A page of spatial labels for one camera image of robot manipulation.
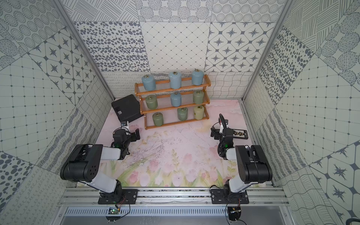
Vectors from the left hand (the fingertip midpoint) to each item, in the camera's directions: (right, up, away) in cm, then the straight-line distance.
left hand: (135, 129), depth 95 cm
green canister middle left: (+13, +19, -5) cm, 23 cm away
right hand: (+60, +1, +1) cm, 60 cm away
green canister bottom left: (+15, +7, +2) cm, 17 cm away
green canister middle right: (+44, +22, -1) cm, 49 cm away
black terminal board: (+74, -4, +3) cm, 74 cm away
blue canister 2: (+42, +34, -7) cm, 55 cm away
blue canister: (+13, +30, -13) cm, 35 cm away
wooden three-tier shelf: (+20, +16, +3) cm, 25 cm away
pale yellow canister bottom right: (+45, +12, +8) cm, 47 cm away
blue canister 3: (+28, +21, -2) cm, 35 cm away
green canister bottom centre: (+32, +11, +7) cm, 35 cm away
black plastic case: (-13, +15, +16) cm, 25 cm away
